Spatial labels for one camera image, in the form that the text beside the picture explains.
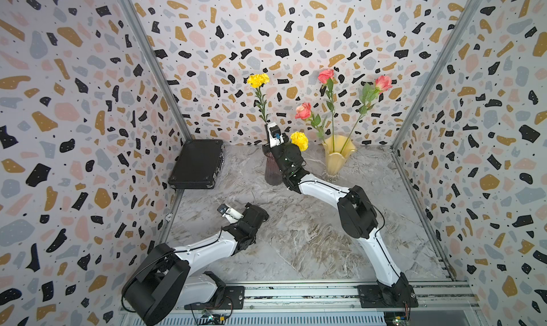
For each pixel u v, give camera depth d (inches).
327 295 29.9
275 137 27.8
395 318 27.7
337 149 39.0
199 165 43.1
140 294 16.4
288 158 27.1
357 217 22.9
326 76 34.5
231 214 30.2
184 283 17.3
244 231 26.1
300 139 30.7
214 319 27.6
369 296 29.3
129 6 28.2
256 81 26.2
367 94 34.9
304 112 32.1
